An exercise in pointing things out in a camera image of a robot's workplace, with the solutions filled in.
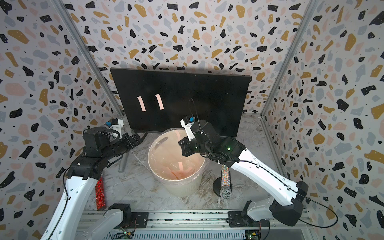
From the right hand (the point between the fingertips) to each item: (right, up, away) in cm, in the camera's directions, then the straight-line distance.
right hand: (178, 143), depth 63 cm
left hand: (-17, +3, +5) cm, 18 cm away
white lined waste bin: (-9, -5, +12) cm, 16 cm away
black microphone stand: (+19, -27, +23) cm, 40 cm away
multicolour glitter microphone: (+20, -20, 0) cm, 28 cm away
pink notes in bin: (-1, -18, +18) cm, 25 cm away
